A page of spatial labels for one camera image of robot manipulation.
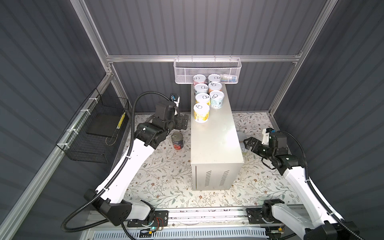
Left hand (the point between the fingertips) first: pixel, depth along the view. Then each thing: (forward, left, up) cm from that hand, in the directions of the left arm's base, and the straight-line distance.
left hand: (176, 114), depth 70 cm
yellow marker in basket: (+6, +31, -9) cm, 33 cm away
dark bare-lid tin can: (+3, +2, -27) cm, 27 cm away
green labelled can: (-20, -28, -3) cm, 34 cm away
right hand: (-8, -39, -17) cm, 44 cm away
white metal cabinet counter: (-22, -16, -3) cm, 28 cm away
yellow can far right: (+6, -40, -28) cm, 49 cm away
